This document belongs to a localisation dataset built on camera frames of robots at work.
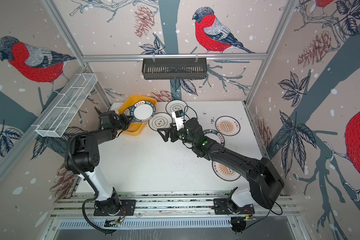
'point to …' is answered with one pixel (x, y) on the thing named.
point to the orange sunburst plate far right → (227, 126)
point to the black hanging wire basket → (174, 69)
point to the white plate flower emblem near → (160, 120)
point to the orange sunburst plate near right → (225, 171)
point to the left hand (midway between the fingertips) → (133, 114)
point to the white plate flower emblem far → (175, 105)
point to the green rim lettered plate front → (127, 111)
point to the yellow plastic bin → (135, 128)
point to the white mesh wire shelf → (59, 114)
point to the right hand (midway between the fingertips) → (162, 129)
